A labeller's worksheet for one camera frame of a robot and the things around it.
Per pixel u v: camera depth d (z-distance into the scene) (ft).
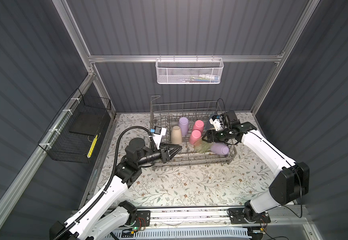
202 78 3.01
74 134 2.40
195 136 2.96
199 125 3.10
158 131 1.94
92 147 2.24
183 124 3.07
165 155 1.90
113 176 1.64
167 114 4.06
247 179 2.84
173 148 2.13
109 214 1.89
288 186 1.37
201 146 2.91
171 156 1.99
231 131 1.96
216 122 2.52
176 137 3.06
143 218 2.37
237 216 2.41
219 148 2.71
